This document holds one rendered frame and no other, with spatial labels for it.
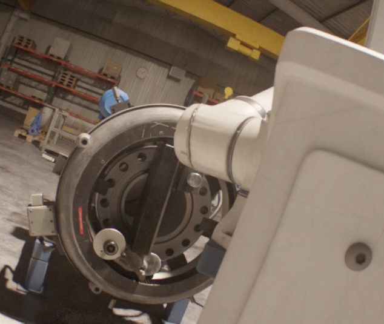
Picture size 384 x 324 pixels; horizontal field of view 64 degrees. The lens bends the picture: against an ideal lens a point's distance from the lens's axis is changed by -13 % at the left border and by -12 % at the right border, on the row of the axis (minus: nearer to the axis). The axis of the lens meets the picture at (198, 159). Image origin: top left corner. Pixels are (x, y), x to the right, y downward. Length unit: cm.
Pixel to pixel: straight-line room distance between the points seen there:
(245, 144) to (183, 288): 79
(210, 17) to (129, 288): 1210
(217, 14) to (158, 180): 1206
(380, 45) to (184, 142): 45
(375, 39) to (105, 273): 107
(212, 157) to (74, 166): 56
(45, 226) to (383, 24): 112
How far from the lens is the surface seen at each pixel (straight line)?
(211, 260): 65
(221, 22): 1302
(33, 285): 166
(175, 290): 134
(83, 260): 123
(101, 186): 128
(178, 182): 114
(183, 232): 140
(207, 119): 75
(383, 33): 63
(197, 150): 74
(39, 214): 121
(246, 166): 67
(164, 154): 116
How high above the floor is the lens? 79
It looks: 2 degrees up
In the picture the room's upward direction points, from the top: 20 degrees clockwise
